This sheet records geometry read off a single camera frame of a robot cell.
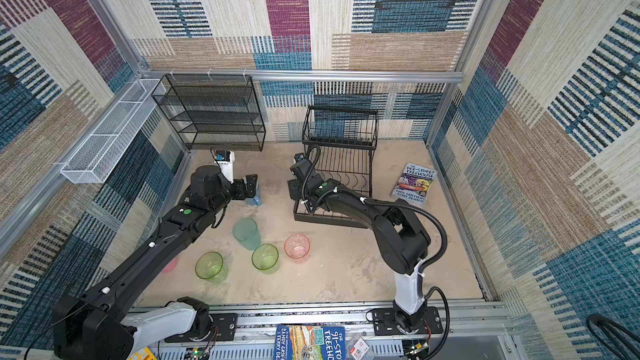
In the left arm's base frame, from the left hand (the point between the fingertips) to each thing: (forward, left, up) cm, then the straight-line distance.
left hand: (244, 175), depth 80 cm
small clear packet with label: (-44, -34, -22) cm, 59 cm away
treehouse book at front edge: (-42, -21, -21) cm, 51 cm away
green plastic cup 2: (-20, +13, -22) cm, 33 cm away
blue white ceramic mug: (0, 0, -16) cm, 16 cm away
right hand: (+5, -17, -12) cm, 22 cm away
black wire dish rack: (+29, -34, -13) cm, 47 cm away
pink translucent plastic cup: (-15, -15, -22) cm, 31 cm away
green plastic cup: (-18, -5, -23) cm, 29 cm away
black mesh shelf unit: (+39, +22, -5) cm, 45 cm away
